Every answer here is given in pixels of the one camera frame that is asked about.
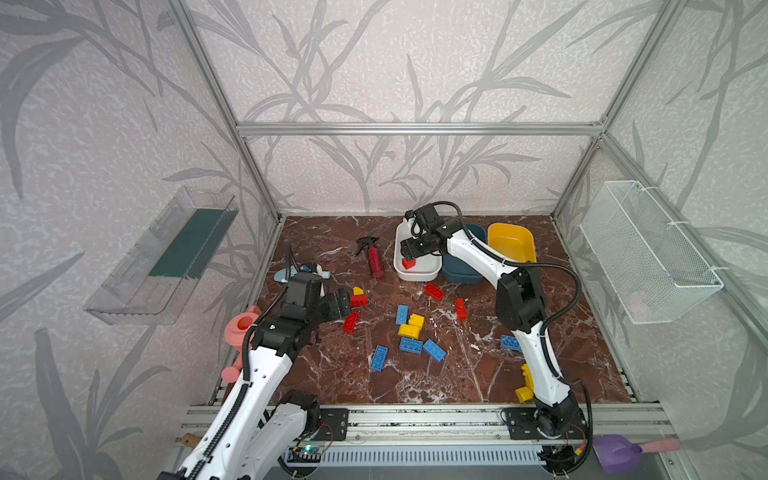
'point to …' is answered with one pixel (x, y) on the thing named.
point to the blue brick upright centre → (402, 315)
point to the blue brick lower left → (379, 358)
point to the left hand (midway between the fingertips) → (340, 289)
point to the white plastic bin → (426, 267)
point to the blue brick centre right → (434, 350)
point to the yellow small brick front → (524, 394)
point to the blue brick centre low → (411, 345)
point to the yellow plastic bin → (513, 241)
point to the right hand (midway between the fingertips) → (411, 239)
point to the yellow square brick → (417, 320)
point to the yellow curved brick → (409, 331)
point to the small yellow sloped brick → (358, 291)
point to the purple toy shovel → (617, 454)
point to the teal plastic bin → (455, 269)
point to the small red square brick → (408, 264)
